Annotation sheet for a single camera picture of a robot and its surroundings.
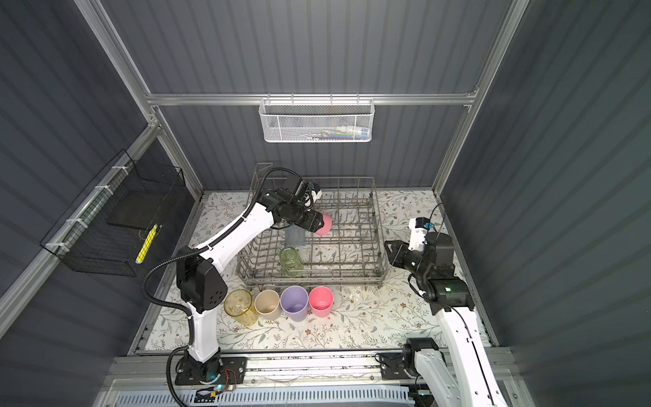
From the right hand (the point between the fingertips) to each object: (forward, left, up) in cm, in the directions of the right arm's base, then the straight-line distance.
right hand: (392, 246), depth 73 cm
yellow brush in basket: (-2, +69, +6) cm, 69 cm away
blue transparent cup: (+15, +32, -16) cm, 39 cm away
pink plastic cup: (-8, +22, -22) cm, 32 cm away
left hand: (+14, +23, -5) cm, 28 cm away
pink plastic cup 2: (+13, +19, -6) cm, 24 cm away
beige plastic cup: (-10, +40, -20) cm, 46 cm away
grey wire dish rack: (+11, +12, -24) cm, 29 cm away
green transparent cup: (+4, +33, -16) cm, 37 cm away
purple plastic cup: (-10, +30, -17) cm, 36 cm away
